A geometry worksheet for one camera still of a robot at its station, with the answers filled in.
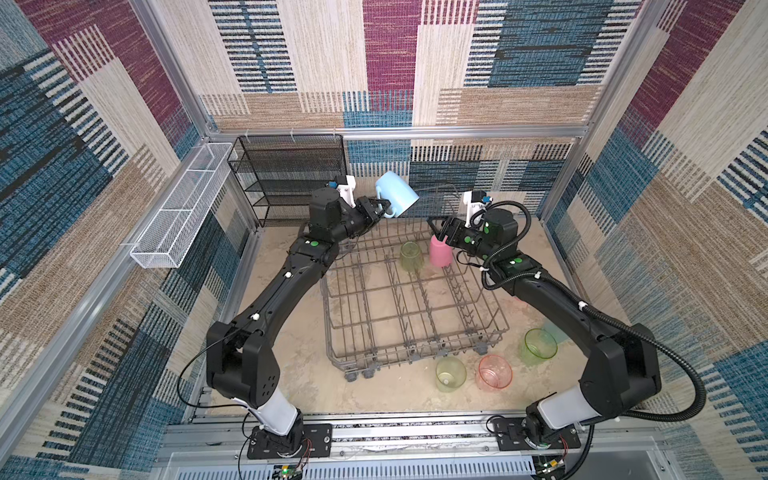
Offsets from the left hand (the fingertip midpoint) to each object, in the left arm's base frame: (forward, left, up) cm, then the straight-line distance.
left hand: (393, 198), depth 74 cm
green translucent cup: (+2, -6, -25) cm, 26 cm away
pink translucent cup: (-30, -27, -36) cm, 55 cm away
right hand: (-1, -10, -8) cm, 13 cm away
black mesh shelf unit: (+34, +39, -17) cm, 55 cm away
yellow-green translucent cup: (-30, -15, -36) cm, 50 cm away
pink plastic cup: (+5, -16, -28) cm, 33 cm away
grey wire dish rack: (-6, -2, -34) cm, 35 cm away
